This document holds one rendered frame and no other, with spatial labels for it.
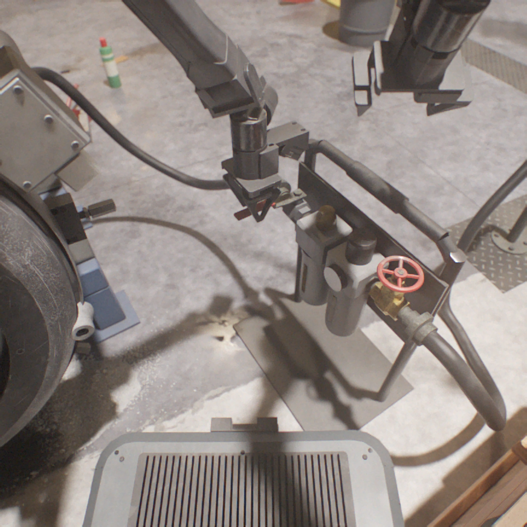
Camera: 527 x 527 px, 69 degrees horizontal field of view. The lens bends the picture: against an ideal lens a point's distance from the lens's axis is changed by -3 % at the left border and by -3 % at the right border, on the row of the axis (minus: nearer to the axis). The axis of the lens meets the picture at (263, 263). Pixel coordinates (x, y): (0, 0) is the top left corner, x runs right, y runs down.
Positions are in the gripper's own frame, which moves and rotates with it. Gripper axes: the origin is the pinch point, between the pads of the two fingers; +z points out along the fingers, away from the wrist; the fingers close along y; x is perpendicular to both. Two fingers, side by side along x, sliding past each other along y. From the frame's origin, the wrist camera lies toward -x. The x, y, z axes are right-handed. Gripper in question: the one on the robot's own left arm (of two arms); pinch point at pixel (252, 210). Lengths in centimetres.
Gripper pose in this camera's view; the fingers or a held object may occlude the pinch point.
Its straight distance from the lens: 74.8
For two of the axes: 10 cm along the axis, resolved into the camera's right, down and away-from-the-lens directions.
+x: -8.4, 4.2, -3.4
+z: 0.2, 6.5, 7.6
